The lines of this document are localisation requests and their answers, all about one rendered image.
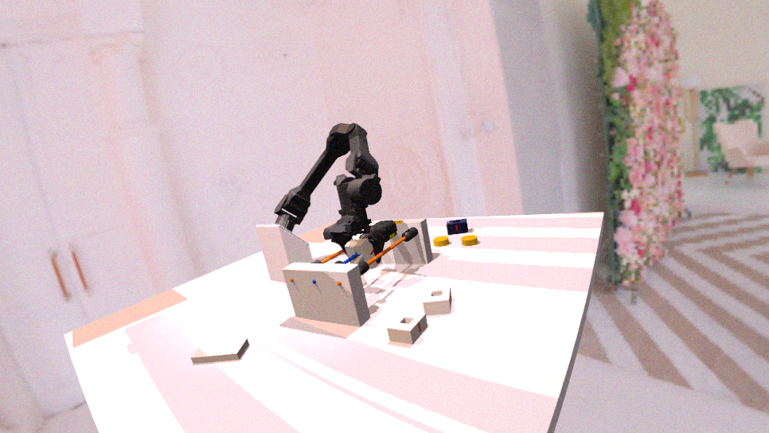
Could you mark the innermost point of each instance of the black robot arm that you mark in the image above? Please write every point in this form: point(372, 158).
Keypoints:
point(363, 189)

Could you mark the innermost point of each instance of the tan square block with hole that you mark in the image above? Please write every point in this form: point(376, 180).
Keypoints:
point(407, 327)

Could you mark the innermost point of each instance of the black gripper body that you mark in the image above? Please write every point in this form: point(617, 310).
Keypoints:
point(380, 230)

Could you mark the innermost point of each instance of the yellow flat cylinder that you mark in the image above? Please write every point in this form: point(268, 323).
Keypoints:
point(441, 241)
point(469, 240)

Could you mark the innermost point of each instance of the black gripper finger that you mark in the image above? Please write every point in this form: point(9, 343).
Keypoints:
point(378, 246)
point(341, 245)

